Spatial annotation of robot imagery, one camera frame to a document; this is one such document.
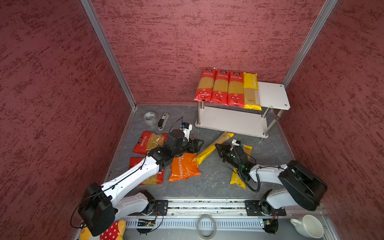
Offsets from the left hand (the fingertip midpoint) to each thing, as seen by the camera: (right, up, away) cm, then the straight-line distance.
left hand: (199, 144), depth 77 cm
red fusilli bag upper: (-33, -1, +18) cm, 38 cm away
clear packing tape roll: (-37, +15, +35) cm, 53 cm away
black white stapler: (-26, +12, +30) cm, 41 cm away
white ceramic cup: (+51, -36, -9) cm, 64 cm away
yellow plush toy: (-38, -36, -13) cm, 54 cm away
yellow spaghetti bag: (+5, -5, +8) cm, 10 cm away
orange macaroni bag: (-9, -15, +8) cm, 19 cm away
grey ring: (+7, -35, -7) cm, 37 cm away
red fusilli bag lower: (-23, -20, +4) cm, 30 cm away
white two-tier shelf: (+41, +24, +3) cm, 48 cm away
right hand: (+8, -3, +8) cm, 11 cm away
